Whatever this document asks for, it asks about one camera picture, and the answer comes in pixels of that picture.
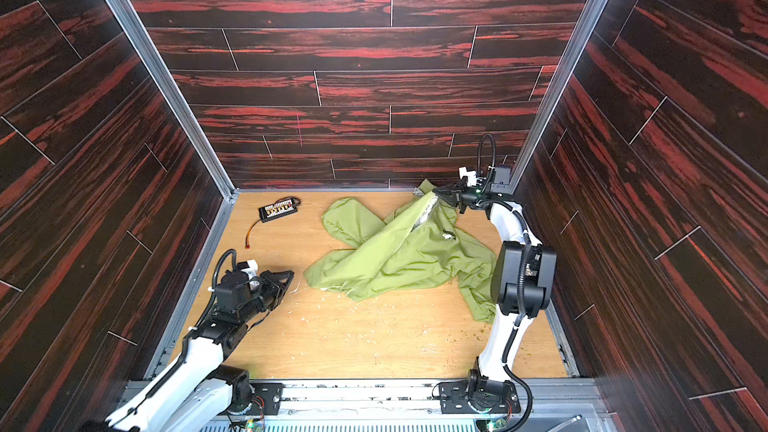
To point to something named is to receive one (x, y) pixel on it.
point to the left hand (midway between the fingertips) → (297, 272)
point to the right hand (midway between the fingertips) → (437, 188)
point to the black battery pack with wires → (282, 207)
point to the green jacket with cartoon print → (421, 240)
